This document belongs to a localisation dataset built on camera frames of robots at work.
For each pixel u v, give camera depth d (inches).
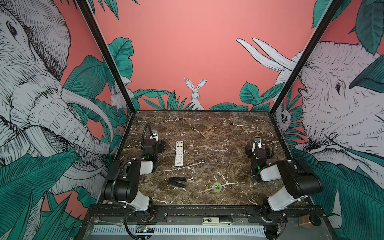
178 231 27.6
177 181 32.9
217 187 32.9
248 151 34.5
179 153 37.4
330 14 28.0
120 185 17.4
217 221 27.0
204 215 29.4
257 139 31.6
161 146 33.8
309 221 25.9
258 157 27.6
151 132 31.0
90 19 28.8
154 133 32.2
